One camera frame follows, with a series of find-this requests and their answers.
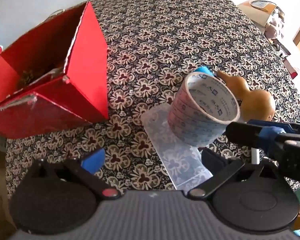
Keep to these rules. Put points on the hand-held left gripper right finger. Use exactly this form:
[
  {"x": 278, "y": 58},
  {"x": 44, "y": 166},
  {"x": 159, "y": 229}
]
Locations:
[{"x": 212, "y": 161}]

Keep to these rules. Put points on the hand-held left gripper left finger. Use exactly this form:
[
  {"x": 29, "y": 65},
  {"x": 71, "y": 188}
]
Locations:
[{"x": 95, "y": 160}]

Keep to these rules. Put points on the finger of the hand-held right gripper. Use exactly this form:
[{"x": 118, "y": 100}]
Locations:
[
  {"x": 270, "y": 135},
  {"x": 297, "y": 126}
]

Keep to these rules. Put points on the dried gourd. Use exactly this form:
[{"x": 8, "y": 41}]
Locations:
[{"x": 257, "y": 102}]

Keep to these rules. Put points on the printed packing tape roll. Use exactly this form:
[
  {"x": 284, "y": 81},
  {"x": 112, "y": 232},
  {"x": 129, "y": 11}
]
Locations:
[{"x": 190, "y": 115}]

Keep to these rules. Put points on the white bottle blue label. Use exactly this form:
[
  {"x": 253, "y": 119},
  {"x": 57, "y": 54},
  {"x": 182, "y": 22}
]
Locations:
[{"x": 203, "y": 70}]

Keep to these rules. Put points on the red cardboard box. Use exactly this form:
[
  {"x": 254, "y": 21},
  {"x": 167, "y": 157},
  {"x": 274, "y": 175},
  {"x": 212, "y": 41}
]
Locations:
[{"x": 85, "y": 62}]

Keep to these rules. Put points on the pink cloth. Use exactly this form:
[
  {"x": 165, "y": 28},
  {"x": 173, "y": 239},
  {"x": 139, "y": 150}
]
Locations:
[{"x": 273, "y": 27}]

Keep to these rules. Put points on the brown pine cone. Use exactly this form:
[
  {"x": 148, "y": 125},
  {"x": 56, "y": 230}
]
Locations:
[{"x": 27, "y": 78}]

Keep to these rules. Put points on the brown cardboard box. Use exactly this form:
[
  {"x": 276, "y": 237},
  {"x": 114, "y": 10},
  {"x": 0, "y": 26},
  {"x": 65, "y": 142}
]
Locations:
[{"x": 255, "y": 12}]

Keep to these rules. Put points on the floral patterned tablecloth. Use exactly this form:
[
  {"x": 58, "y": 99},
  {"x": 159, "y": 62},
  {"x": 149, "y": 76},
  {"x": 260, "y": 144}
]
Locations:
[{"x": 165, "y": 42}]

